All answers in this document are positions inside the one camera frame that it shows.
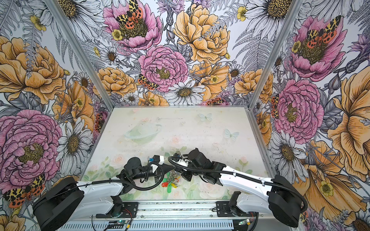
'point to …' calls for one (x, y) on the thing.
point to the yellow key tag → (174, 185)
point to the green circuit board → (118, 224)
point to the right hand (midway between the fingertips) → (178, 172)
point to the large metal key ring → (172, 175)
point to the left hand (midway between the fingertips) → (173, 169)
